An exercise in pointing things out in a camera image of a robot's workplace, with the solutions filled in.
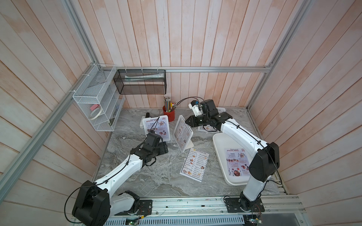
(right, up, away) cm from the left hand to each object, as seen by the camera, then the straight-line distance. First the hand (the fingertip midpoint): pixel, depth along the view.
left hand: (162, 149), depth 85 cm
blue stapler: (-15, +22, +26) cm, 37 cm away
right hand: (+14, +17, -2) cm, 23 cm away
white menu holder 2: (+17, +3, +1) cm, 17 cm away
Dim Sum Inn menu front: (+21, -11, +5) cm, 24 cm away
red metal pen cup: (+4, +22, +22) cm, 31 cm away
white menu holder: (-12, +16, +3) cm, 20 cm away
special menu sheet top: (-2, +14, +6) cm, 16 cm away
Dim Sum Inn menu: (+13, +10, +4) cm, 16 cm away
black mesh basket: (-18, +47, +18) cm, 54 cm away
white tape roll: (-39, +22, -4) cm, 45 cm away
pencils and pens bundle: (+3, +29, +19) cm, 35 cm away
